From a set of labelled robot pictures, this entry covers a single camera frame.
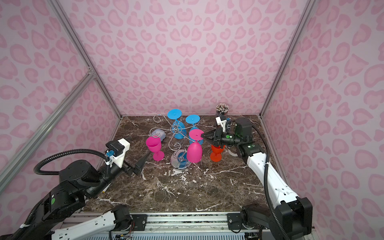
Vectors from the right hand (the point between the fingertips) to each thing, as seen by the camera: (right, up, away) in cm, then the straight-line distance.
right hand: (203, 136), depth 67 cm
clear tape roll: (+19, -13, +31) cm, 38 cm away
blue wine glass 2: (-5, +8, +10) cm, 14 cm away
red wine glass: (+9, -13, +29) cm, 33 cm away
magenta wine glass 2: (-4, -7, +8) cm, 12 cm away
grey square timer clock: (-30, 0, +41) cm, 51 cm away
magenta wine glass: (-27, -5, +18) cm, 33 cm away
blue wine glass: (-12, +4, +5) cm, 13 cm away
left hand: (-24, -1, -13) cm, 27 cm away
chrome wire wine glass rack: (-15, -17, +28) cm, 36 cm away
